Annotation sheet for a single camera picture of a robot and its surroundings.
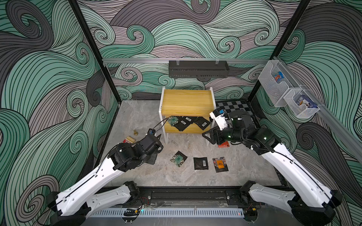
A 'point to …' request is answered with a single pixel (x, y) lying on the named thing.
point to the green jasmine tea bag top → (178, 158)
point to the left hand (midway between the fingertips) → (152, 151)
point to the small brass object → (135, 133)
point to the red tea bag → (225, 144)
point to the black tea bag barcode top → (201, 163)
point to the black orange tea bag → (220, 164)
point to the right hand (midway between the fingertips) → (208, 132)
